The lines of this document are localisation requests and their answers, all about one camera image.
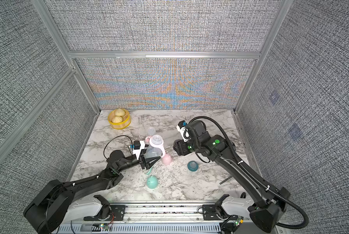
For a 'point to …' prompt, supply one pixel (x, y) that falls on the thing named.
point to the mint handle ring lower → (150, 170)
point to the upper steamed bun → (119, 112)
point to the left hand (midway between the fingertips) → (159, 151)
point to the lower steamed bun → (117, 119)
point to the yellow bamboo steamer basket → (125, 123)
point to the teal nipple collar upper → (192, 165)
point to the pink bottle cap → (166, 159)
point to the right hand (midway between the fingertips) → (180, 141)
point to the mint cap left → (152, 182)
